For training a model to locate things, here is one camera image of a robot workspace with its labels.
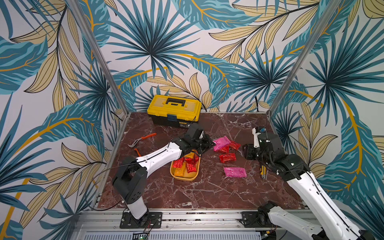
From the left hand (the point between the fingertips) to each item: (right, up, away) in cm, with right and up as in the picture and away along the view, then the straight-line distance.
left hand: (218, 145), depth 80 cm
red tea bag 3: (+8, -9, +15) cm, 19 cm away
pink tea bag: (+1, +1, +2) cm, 3 cm away
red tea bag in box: (-22, -11, +8) cm, 26 cm away
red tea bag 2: (+8, -4, +18) cm, 20 cm away
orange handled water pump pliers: (-52, +1, +22) cm, 56 cm away
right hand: (+12, 0, -8) cm, 15 cm away
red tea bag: (+14, -2, +18) cm, 23 cm away
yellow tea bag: (-15, -7, +10) cm, 20 cm away
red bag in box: (-15, -12, +10) cm, 21 cm away
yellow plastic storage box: (-16, -19, +5) cm, 25 cm away
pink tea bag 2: (+13, -16, +8) cm, 22 cm away
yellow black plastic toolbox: (-27, +21, +22) cm, 41 cm away
